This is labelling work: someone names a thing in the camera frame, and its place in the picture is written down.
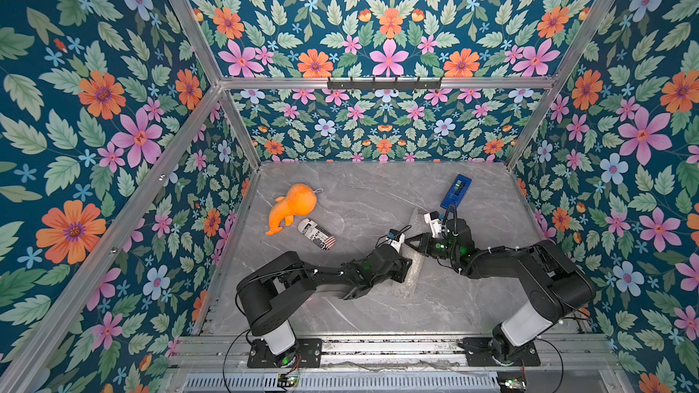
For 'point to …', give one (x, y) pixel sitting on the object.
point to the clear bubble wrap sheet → (417, 226)
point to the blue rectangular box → (456, 191)
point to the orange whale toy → (300, 200)
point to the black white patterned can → (317, 235)
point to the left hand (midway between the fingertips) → (413, 262)
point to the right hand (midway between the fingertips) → (412, 238)
